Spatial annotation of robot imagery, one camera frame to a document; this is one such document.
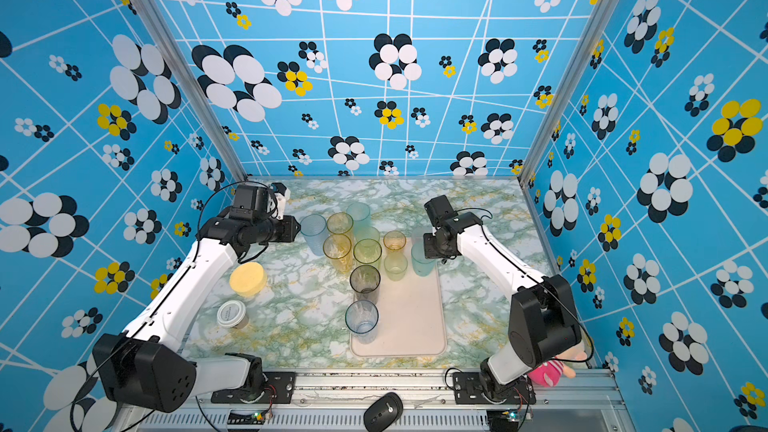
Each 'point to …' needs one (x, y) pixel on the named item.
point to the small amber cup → (394, 239)
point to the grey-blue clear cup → (362, 318)
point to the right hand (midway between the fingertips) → (437, 249)
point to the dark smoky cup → (364, 283)
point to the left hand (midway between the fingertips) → (297, 224)
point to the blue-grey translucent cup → (313, 227)
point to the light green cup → (396, 265)
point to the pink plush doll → (549, 374)
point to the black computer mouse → (383, 412)
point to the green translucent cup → (367, 251)
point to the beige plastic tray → (412, 321)
